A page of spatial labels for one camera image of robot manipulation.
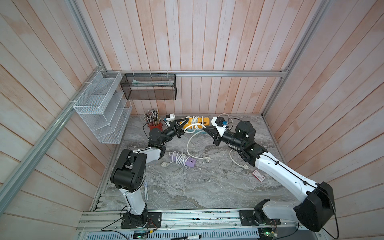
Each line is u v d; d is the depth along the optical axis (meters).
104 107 0.68
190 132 0.75
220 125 0.58
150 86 1.03
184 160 0.88
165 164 0.90
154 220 0.73
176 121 0.76
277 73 0.96
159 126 1.02
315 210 0.39
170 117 0.81
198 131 0.83
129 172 0.50
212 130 0.65
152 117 0.95
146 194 0.82
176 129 0.73
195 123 0.74
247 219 0.73
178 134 0.76
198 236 0.68
